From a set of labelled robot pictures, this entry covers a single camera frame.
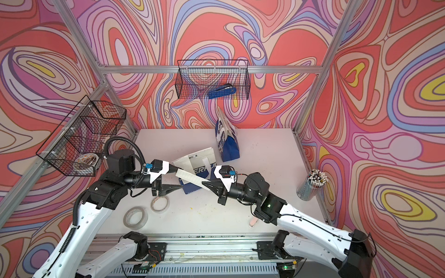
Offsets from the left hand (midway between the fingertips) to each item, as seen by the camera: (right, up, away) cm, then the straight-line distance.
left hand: (182, 177), depth 60 cm
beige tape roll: (-18, -19, +26) cm, 37 cm away
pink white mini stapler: (+29, -24, +18) cm, 41 cm away
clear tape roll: (-28, -24, +23) cm, 44 cm away
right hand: (+8, -3, +1) cm, 9 cm away
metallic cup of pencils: (+55, -9, +21) cm, 60 cm away
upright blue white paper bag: (+16, +17, +31) cm, 39 cm away
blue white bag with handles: (+4, +3, +19) cm, 20 cm away
